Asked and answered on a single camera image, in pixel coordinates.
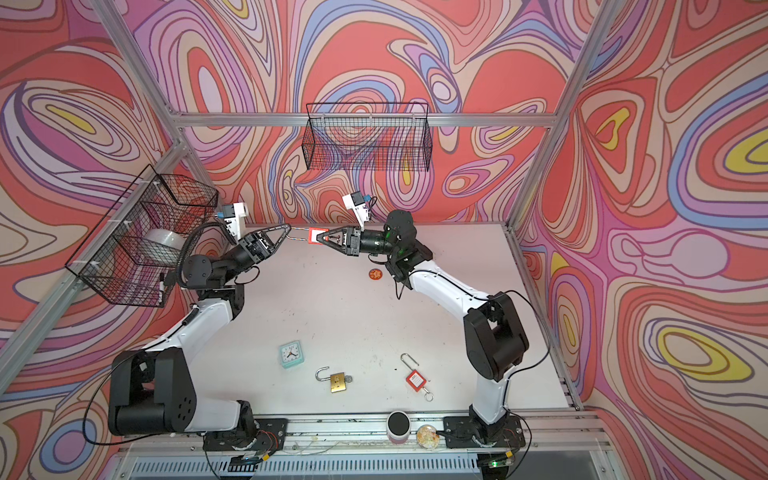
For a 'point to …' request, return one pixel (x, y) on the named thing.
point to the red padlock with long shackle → (415, 380)
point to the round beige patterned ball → (427, 437)
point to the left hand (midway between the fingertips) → (292, 235)
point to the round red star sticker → (375, 274)
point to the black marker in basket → (161, 287)
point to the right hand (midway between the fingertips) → (320, 245)
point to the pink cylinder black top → (398, 425)
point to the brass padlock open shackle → (337, 380)
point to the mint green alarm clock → (291, 354)
